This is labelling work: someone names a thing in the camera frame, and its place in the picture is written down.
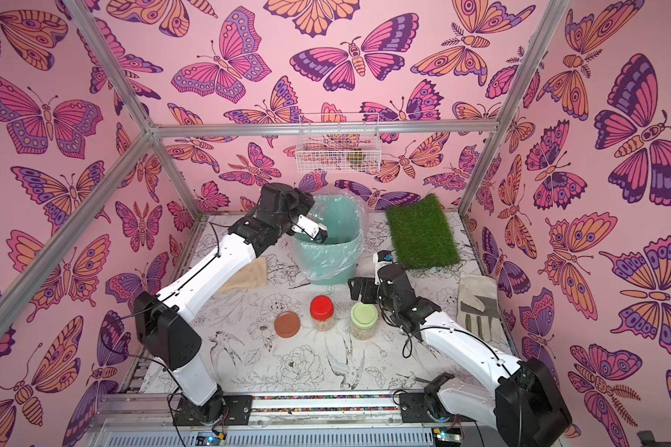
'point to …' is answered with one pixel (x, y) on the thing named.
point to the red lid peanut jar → (321, 310)
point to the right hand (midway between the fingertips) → (363, 279)
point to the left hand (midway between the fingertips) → (303, 194)
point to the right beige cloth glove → (478, 308)
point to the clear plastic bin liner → (347, 193)
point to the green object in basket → (355, 158)
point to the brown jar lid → (287, 324)
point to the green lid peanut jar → (363, 320)
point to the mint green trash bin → (334, 261)
